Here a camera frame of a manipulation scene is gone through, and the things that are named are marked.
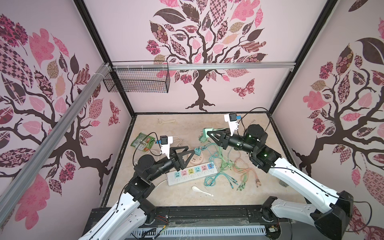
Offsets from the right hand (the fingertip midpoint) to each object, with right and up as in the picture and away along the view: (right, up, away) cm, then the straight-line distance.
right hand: (210, 130), depth 63 cm
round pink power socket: (-6, -19, +29) cm, 35 cm away
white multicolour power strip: (-10, -27, +22) cm, 36 cm away
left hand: (-8, -10, 0) cm, 13 cm away
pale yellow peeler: (-32, +5, +51) cm, 60 cm away
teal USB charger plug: (-5, -13, +27) cm, 30 cm away
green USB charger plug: (-3, -3, 0) cm, 4 cm away
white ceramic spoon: (-6, -34, +19) cm, 39 cm away
